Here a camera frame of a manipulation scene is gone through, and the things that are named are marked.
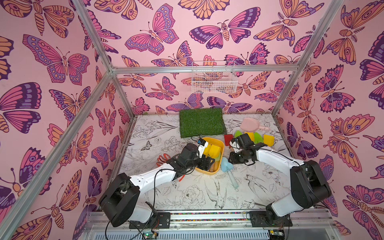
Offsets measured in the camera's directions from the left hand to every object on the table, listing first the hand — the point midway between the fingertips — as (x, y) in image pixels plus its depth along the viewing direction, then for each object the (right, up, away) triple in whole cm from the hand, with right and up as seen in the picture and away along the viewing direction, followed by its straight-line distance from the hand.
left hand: (211, 157), depth 82 cm
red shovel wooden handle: (+14, +9, +22) cm, 28 cm away
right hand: (+11, -3, +8) cm, 14 cm away
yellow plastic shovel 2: (+3, +1, +16) cm, 16 cm away
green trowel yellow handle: (+35, +9, +21) cm, 42 cm away
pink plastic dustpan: (+33, +19, +32) cm, 50 cm away
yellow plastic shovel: (+42, +8, +21) cm, 48 cm away
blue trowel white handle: (+10, -7, +10) cm, 16 cm away
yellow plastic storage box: (+3, -9, +4) cm, 11 cm away
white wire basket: (+5, +49, +24) cm, 54 cm away
